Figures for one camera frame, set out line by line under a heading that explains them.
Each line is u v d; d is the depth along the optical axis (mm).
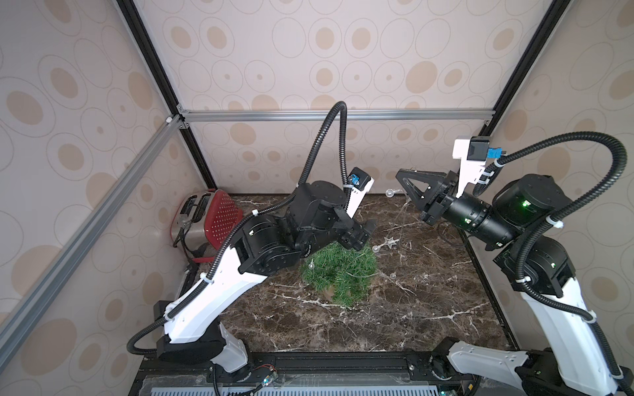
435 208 385
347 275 660
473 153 358
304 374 731
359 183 412
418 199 428
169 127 840
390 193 493
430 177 414
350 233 454
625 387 349
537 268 341
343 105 318
